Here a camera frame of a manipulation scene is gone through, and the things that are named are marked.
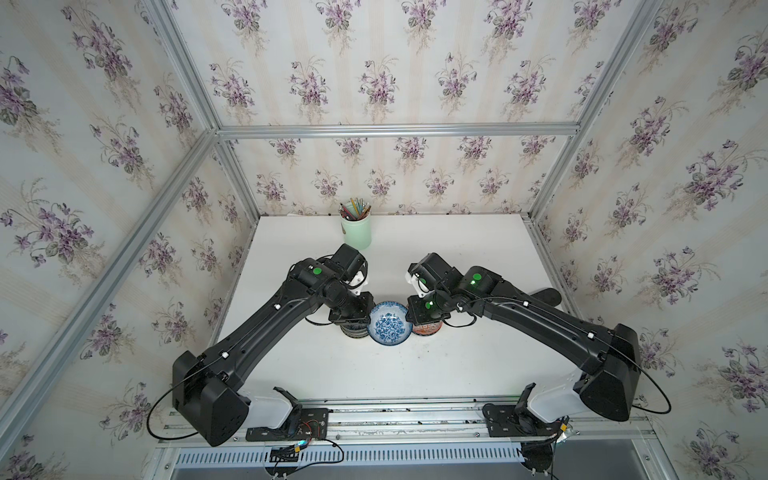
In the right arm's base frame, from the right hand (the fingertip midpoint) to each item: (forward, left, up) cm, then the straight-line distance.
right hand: (409, 319), depth 74 cm
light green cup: (+36, +17, -9) cm, 41 cm away
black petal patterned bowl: (+1, +15, -9) cm, 17 cm away
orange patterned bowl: (+4, -6, -14) cm, 16 cm away
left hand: (-2, +8, +1) cm, 9 cm away
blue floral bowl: (0, +5, -3) cm, 6 cm away
